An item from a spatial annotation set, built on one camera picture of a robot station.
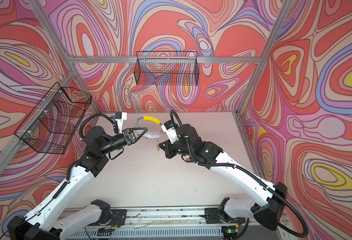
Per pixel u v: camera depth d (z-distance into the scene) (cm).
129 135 58
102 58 88
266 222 41
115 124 54
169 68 96
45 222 39
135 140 60
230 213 61
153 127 64
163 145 66
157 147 68
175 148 58
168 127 58
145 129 64
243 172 43
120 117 60
